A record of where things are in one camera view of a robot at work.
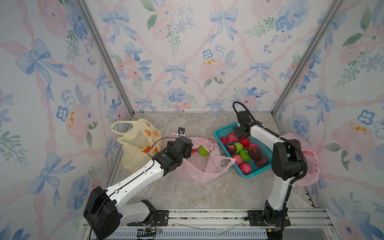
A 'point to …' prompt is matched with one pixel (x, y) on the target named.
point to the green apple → (244, 154)
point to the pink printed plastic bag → (314, 167)
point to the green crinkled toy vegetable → (239, 147)
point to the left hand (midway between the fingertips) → (183, 143)
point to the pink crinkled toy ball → (251, 145)
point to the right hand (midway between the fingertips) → (243, 129)
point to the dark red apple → (231, 149)
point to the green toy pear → (203, 151)
